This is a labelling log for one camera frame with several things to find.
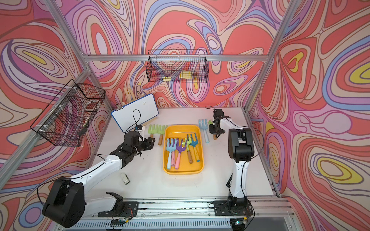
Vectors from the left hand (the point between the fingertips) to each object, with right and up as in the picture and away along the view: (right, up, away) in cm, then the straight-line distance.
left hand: (152, 139), depth 87 cm
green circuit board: (-14, -40, -16) cm, 45 cm away
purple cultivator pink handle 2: (+12, -12, +2) cm, 18 cm away
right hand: (+42, +2, +18) cm, 46 cm away
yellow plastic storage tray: (+20, -18, +2) cm, 27 cm away
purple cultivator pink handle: (+16, -7, +8) cm, 20 cm away
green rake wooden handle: (-4, +4, +20) cm, 20 cm away
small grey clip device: (-15, -22, -5) cm, 27 cm away
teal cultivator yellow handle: (+27, -4, +12) cm, 29 cm away
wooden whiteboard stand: (-7, +11, +21) cm, 25 cm away
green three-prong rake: (+40, +10, +22) cm, 46 cm away
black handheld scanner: (+45, -24, -7) cm, 51 cm away
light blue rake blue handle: (+35, +6, +21) cm, 41 cm away
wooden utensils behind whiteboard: (-16, +28, +4) cm, 32 cm away
